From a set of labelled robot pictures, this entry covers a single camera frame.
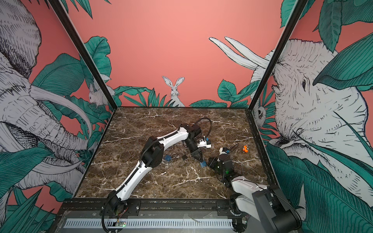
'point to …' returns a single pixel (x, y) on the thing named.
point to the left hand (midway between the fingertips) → (202, 158)
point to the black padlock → (184, 157)
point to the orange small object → (245, 149)
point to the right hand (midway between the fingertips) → (207, 157)
